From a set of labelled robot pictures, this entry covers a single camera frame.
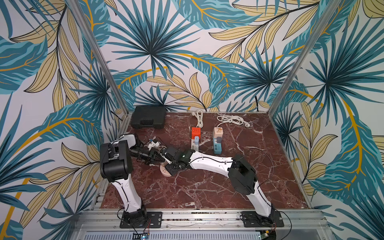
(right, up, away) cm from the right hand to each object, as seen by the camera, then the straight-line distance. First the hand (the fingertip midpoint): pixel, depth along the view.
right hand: (170, 165), depth 87 cm
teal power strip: (+29, +10, +10) cm, 32 cm away
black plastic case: (-19, +30, +19) cm, 40 cm away
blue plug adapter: (+15, +14, +8) cm, 23 cm away
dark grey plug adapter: (+30, +14, +11) cm, 35 cm away
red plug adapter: (+15, +19, +23) cm, 34 cm away
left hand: (-4, +3, -2) cm, 6 cm away
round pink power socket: (-3, -3, -1) cm, 5 cm away
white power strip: (+13, +10, +10) cm, 20 cm away
